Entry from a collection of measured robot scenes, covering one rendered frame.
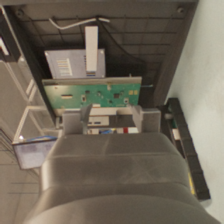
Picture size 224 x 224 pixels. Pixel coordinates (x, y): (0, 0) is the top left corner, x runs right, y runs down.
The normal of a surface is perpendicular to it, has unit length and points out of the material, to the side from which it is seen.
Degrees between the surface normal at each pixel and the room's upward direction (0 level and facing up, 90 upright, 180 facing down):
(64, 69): 90
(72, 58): 90
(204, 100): 0
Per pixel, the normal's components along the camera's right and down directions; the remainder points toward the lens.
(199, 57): -1.00, 0.03
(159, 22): 0.03, 0.96
